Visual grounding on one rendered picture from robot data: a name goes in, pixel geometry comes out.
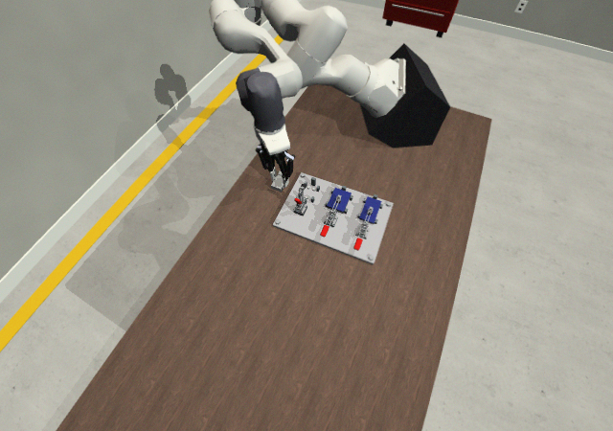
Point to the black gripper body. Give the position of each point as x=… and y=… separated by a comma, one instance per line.
x=281, y=155

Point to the blue metal block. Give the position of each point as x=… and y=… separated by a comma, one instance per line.
x=344, y=200

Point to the blue rectangular block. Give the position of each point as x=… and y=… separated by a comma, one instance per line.
x=370, y=202

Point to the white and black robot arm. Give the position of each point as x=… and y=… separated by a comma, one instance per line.
x=376, y=87

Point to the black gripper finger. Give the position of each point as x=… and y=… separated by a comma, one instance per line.
x=286, y=172
x=267, y=162

